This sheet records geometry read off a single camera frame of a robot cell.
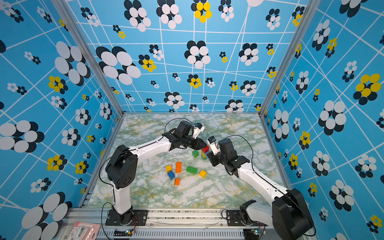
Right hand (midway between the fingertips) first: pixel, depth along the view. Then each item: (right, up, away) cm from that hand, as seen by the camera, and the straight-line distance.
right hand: (212, 152), depth 85 cm
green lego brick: (-5, -5, +6) cm, 9 cm away
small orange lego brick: (-21, -17, -1) cm, 27 cm away
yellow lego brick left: (-26, -10, +2) cm, 28 cm away
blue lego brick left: (-24, -13, +1) cm, 28 cm away
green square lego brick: (-10, -2, +8) cm, 13 cm away
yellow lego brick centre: (-5, -13, +2) cm, 14 cm away
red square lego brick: (-4, +1, +1) cm, 4 cm away
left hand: (-3, +5, +1) cm, 5 cm away
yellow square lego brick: (-5, -2, +4) cm, 7 cm away
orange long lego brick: (-20, -10, +5) cm, 23 cm away
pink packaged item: (-63, -34, -16) cm, 73 cm away
